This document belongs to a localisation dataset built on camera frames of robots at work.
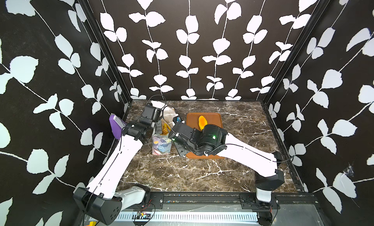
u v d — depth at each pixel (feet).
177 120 1.77
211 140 1.29
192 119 3.53
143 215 2.33
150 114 1.76
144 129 1.57
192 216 2.30
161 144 2.62
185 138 1.41
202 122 3.39
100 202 1.19
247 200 2.38
